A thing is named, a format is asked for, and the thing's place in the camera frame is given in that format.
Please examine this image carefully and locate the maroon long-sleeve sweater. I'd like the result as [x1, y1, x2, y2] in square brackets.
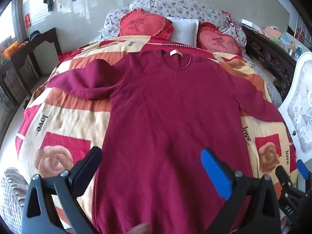
[48, 50, 283, 233]

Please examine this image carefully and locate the person's hand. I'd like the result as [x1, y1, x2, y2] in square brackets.
[126, 223, 152, 234]

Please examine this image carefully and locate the white upholstered chair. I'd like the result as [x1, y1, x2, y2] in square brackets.
[278, 52, 312, 162]

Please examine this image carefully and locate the orange cream love blanket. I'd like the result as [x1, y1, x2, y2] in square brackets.
[15, 35, 298, 229]

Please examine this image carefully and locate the dark carved wooden nightstand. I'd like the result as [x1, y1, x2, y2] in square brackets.
[242, 25, 296, 99]

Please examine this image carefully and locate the dark wooden side table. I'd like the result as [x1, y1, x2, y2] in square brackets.
[0, 27, 62, 108]

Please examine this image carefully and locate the right red heart cushion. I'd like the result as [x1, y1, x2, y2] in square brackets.
[197, 22, 242, 56]

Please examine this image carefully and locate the red heart cushion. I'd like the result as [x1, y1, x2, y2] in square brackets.
[197, 22, 242, 56]
[118, 8, 175, 40]

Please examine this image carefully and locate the orange basket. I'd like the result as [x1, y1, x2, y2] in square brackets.
[3, 41, 21, 59]

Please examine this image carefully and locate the white square pillow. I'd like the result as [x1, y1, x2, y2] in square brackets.
[167, 17, 199, 47]

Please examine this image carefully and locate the black hat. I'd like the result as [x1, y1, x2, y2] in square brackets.
[29, 30, 41, 41]

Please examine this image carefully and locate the floral patterned pillow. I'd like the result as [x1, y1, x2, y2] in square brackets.
[100, 0, 247, 51]

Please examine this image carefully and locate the left red heart cushion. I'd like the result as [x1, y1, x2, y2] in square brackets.
[118, 8, 175, 40]

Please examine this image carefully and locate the red wall sticker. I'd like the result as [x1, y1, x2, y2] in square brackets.
[24, 13, 31, 29]

